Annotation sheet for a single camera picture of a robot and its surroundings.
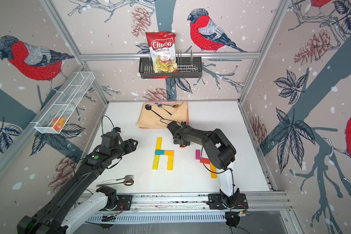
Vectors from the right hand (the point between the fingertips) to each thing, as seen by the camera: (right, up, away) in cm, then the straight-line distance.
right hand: (180, 141), depth 98 cm
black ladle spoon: (-25, +24, +17) cm, 39 cm away
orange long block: (+20, -14, -13) cm, 27 cm away
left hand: (-25, +4, -18) cm, 31 cm away
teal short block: (-14, -6, -5) cm, 16 cm away
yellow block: (-15, -11, -10) cm, 21 cm away
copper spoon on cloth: (-5, +25, +19) cm, 32 cm away
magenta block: (+11, -7, -8) cm, 15 cm away
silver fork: (-28, -18, -15) cm, 37 cm away
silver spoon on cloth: (-17, +25, +19) cm, 36 cm away
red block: (+16, -11, -9) cm, 21 cm away
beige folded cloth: (-16, +18, +13) cm, 27 cm away
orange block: (+2, -4, -3) cm, 5 cm away
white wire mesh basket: (-63, +18, -25) cm, 70 cm away
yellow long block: (-6, -11, -10) cm, 16 cm away
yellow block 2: (-15, 0, 0) cm, 15 cm away
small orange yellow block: (-7, -7, -5) cm, 11 cm away
